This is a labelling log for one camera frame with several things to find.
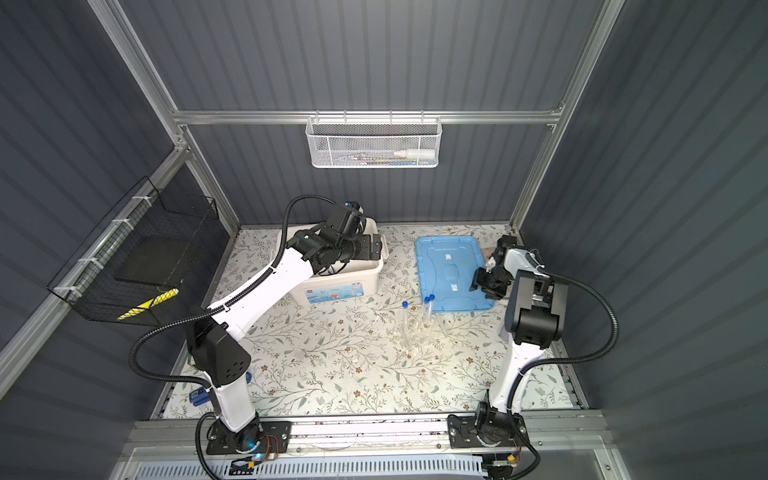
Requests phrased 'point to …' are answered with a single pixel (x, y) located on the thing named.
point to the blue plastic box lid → (447, 267)
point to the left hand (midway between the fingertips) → (369, 243)
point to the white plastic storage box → (352, 281)
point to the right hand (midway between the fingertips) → (484, 292)
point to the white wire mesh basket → (374, 142)
